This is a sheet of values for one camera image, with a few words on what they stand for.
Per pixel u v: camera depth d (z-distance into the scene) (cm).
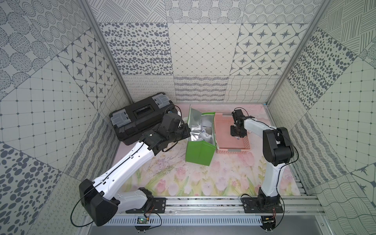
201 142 72
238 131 86
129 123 87
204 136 96
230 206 76
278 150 53
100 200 37
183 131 61
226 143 98
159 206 73
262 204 67
